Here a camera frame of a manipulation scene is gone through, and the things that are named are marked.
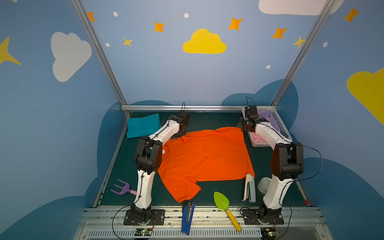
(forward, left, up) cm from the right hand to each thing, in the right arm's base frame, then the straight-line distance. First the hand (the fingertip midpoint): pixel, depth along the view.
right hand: (243, 122), depth 98 cm
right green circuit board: (-59, -7, -14) cm, 61 cm away
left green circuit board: (-62, +54, -13) cm, 83 cm away
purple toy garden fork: (-44, +69, -12) cm, 83 cm away
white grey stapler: (-41, 0, -10) cm, 42 cm away
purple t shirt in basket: (+14, -23, -6) cm, 28 cm away
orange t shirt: (-21, +35, -13) cm, 42 cm away
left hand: (-8, +43, -6) cm, 44 cm away
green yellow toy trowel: (-47, +15, -12) cm, 51 cm away
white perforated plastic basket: (+13, -29, -4) cm, 32 cm away
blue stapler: (-55, +33, -11) cm, 65 cm away
